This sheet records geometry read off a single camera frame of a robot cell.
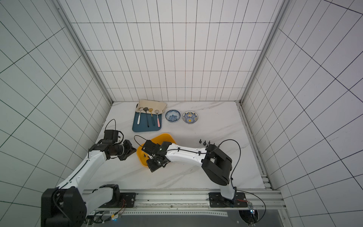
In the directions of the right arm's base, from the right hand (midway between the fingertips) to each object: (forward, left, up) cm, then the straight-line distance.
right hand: (148, 170), depth 78 cm
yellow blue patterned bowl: (+43, -22, -4) cm, 48 cm away
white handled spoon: (+49, +19, -3) cm, 52 cm away
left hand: (+10, +9, +3) cm, 14 cm away
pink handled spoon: (+47, +5, -4) cm, 47 cm away
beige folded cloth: (+56, +10, -5) cm, 57 cm away
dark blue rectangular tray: (+37, +13, -6) cm, 40 cm away
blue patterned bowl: (+43, -8, -4) cm, 44 cm away
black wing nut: (+22, -33, -6) cm, 40 cm away
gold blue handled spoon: (+49, +10, -4) cm, 51 cm away
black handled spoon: (+50, +15, -4) cm, 52 cm away
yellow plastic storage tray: (+10, +7, -5) cm, 13 cm away
